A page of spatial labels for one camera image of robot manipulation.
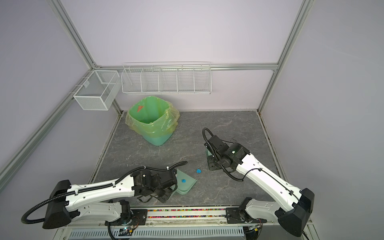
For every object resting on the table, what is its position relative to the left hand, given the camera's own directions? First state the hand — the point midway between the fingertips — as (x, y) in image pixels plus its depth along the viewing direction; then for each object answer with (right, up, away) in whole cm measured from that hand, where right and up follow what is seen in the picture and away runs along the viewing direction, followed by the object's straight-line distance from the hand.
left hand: (165, 197), depth 72 cm
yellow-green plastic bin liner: (-16, +42, +31) cm, 54 cm away
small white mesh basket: (-50, +58, +27) cm, 81 cm away
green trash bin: (-11, +26, +24) cm, 37 cm away
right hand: (+24, +16, +1) cm, 29 cm away
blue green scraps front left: (+16, +8, +16) cm, 24 cm away
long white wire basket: (+11, +68, +30) cm, 76 cm away
